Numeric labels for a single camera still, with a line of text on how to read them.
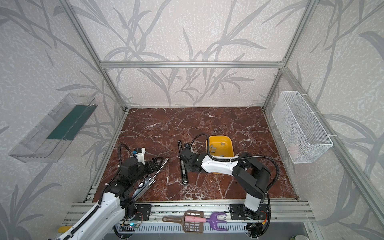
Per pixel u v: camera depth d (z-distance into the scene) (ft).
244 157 1.60
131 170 2.08
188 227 2.32
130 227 2.34
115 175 2.07
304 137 1.99
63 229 2.29
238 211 2.44
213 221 2.29
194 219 2.29
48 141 2.11
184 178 2.71
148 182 2.73
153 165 2.42
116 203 1.83
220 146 3.30
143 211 2.42
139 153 2.43
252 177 1.49
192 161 2.19
